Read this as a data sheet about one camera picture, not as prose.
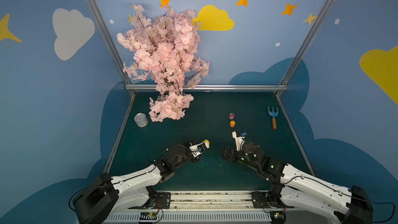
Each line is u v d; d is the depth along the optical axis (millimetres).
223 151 686
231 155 662
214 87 1076
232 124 1011
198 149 646
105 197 410
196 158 697
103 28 839
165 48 697
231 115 1044
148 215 723
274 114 1076
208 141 759
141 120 988
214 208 733
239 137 685
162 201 749
